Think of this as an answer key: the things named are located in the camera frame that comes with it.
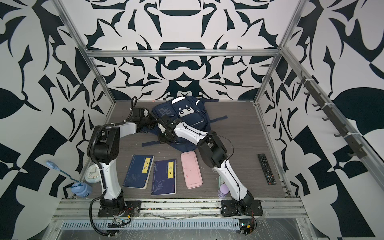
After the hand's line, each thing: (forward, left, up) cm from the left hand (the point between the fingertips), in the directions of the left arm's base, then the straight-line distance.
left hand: (161, 115), depth 103 cm
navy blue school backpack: (+6, -21, -3) cm, 22 cm away
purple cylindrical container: (-49, -34, +2) cm, 60 cm away
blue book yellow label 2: (-39, -4, -7) cm, 40 cm away
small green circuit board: (-62, -44, -8) cm, 77 cm away
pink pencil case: (-37, -20, -5) cm, 43 cm away
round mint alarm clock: (-36, +35, -5) cm, 50 cm away
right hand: (-17, 0, -4) cm, 17 cm away
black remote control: (-38, -62, -5) cm, 72 cm away
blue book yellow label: (-35, +10, -6) cm, 37 cm away
